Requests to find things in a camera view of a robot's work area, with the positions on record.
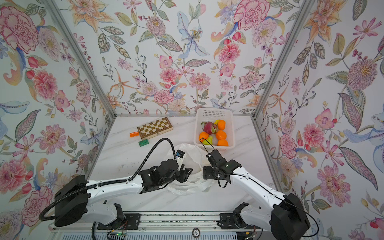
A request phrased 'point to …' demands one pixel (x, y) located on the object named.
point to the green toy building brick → (143, 143)
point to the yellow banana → (216, 121)
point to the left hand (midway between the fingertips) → (191, 171)
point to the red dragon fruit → (209, 127)
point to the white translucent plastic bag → (194, 160)
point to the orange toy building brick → (134, 134)
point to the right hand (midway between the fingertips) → (208, 172)
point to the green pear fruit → (210, 139)
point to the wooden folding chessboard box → (155, 128)
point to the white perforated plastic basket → (229, 126)
